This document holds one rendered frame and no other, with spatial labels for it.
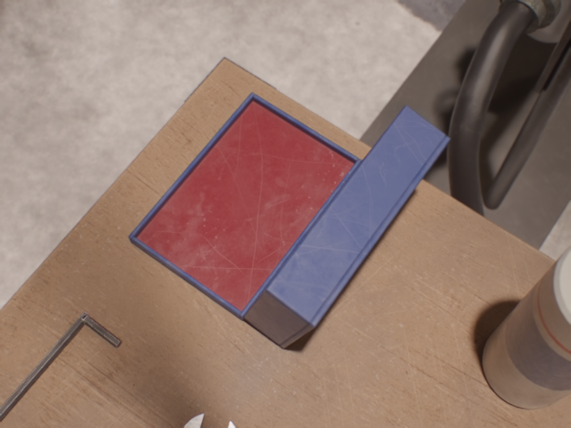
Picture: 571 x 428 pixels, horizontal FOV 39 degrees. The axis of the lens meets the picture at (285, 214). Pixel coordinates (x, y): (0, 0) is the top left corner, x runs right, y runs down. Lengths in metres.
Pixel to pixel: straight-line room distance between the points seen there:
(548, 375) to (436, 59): 0.83
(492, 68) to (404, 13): 0.59
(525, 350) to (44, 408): 0.34
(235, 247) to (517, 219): 0.63
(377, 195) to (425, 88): 0.75
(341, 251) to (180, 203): 0.18
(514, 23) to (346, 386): 0.38
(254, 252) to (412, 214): 0.13
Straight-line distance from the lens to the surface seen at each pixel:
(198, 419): 0.59
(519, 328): 0.52
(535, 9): 0.80
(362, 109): 1.24
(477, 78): 0.77
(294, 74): 1.27
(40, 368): 0.62
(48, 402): 0.62
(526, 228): 1.18
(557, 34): 1.04
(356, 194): 0.52
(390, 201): 0.52
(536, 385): 0.55
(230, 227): 0.63
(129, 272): 0.63
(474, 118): 0.77
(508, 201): 1.19
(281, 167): 0.65
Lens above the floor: 1.06
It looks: 66 degrees down
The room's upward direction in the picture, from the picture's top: straight up
